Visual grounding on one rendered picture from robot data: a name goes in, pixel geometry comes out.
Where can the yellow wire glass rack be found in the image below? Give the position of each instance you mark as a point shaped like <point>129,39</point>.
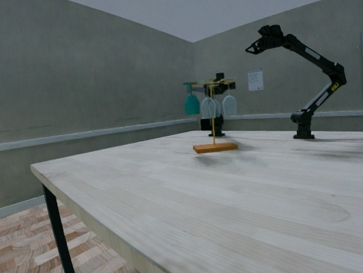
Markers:
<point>212,147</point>

